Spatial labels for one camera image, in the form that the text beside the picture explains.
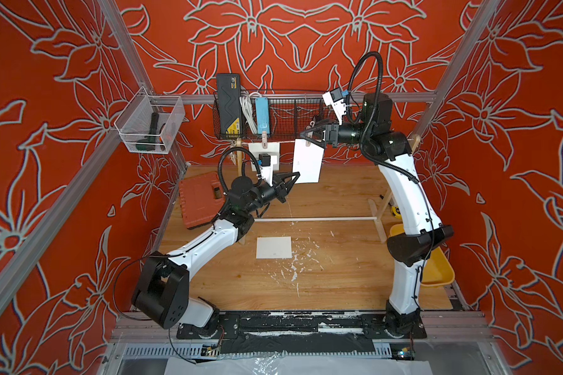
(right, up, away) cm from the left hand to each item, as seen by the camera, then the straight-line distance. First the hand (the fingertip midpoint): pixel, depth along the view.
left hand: (298, 173), depth 70 cm
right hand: (0, +11, -8) cm, 13 cm away
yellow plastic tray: (+53, -35, +15) cm, 65 cm away
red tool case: (-40, -9, +30) cm, 51 cm away
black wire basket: (-1, +26, +28) cm, 38 cm away
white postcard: (-10, -29, +21) cm, 37 cm away
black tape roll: (+9, +24, +26) cm, 37 cm away
